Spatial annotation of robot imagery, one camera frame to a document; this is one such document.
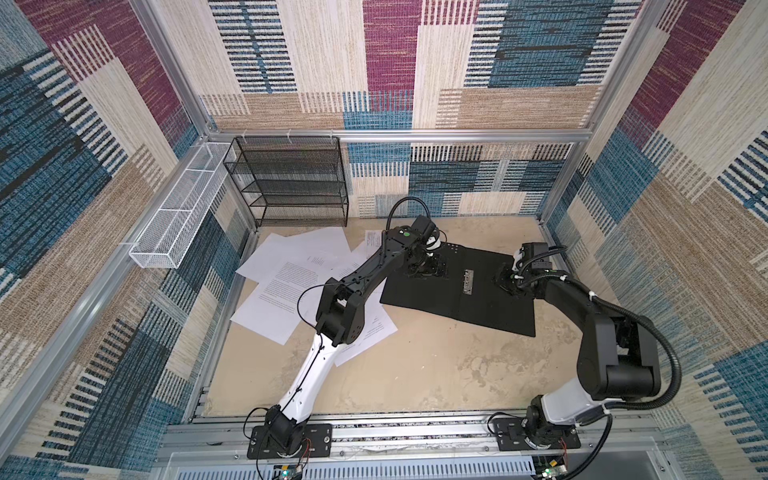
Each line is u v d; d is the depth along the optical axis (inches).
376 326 36.1
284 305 38.0
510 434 28.8
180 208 38.9
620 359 17.8
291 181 42.9
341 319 24.1
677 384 15.6
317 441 28.7
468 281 40.1
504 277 32.9
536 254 28.8
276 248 44.8
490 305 37.9
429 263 34.2
